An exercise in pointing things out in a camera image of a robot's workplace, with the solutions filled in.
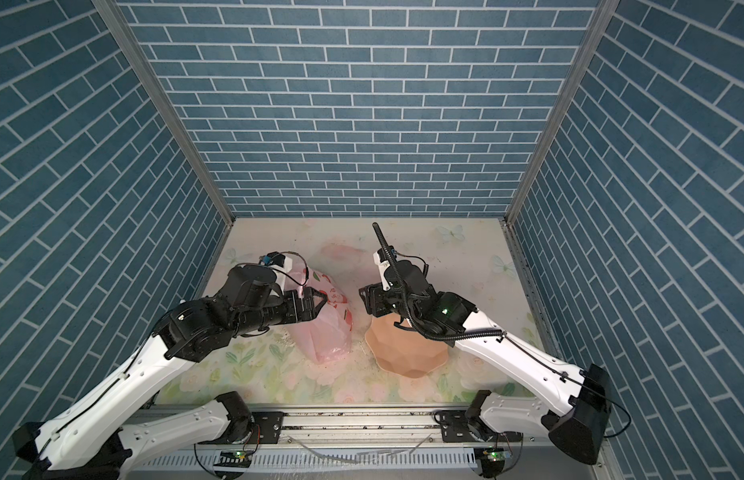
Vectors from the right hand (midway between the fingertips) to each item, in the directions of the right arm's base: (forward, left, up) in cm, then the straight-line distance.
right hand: (364, 286), depth 72 cm
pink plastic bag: (-7, +10, -14) cm, 19 cm away
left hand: (-6, +10, +2) cm, 12 cm away
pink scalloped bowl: (-6, -11, -25) cm, 28 cm away
